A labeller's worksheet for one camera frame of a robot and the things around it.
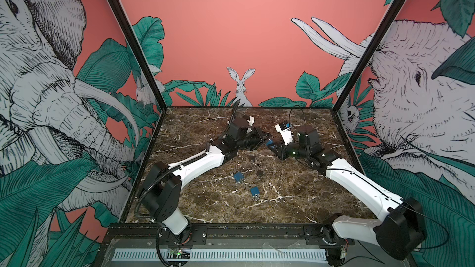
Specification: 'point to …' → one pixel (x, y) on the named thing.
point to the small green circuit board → (175, 251)
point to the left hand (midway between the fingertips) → (275, 133)
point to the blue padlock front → (255, 191)
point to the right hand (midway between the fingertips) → (269, 143)
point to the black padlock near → (259, 172)
